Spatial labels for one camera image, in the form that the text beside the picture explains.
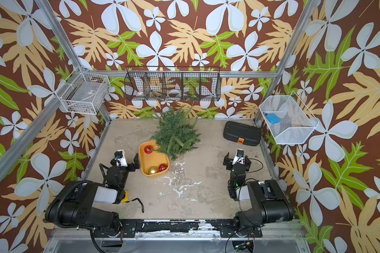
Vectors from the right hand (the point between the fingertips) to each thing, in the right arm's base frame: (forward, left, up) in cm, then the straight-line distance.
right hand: (236, 154), depth 90 cm
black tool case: (+20, -9, -5) cm, 22 cm away
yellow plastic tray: (+3, +50, -10) cm, 51 cm away
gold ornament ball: (-7, +49, -6) cm, 50 cm away
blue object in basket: (+13, -19, +16) cm, 28 cm away
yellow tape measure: (-23, +60, -8) cm, 65 cm away
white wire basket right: (+5, -26, +21) cm, 34 cm away
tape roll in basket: (+36, +37, +18) cm, 54 cm away
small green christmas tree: (-2, +33, +19) cm, 38 cm away
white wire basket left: (+23, +85, +26) cm, 92 cm away
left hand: (0, +62, +2) cm, 62 cm away
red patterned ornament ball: (+7, +53, -5) cm, 54 cm away
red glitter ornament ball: (-6, +43, -5) cm, 44 cm away
